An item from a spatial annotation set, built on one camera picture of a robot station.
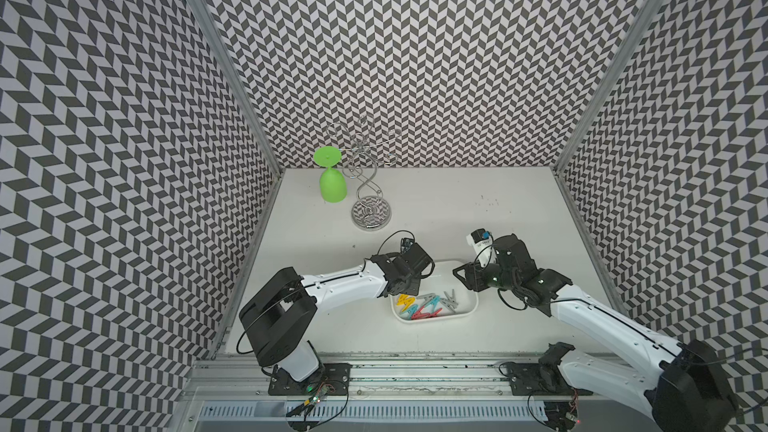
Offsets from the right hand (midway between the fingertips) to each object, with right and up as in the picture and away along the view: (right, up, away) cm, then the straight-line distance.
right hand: (461, 275), depth 81 cm
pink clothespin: (-11, -12, +2) cm, 16 cm away
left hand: (-15, -4, +5) cm, 16 cm away
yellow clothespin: (-15, -8, +4) cm, 17 cm away
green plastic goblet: (-36, +25, +4) cm, 44 cm away
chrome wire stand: (-27, +34, +2) cm, 44 cm away
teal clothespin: (-7, -9, +4) cm, 12 cm away
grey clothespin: (-2, -9, +4) cm, 10 cm away
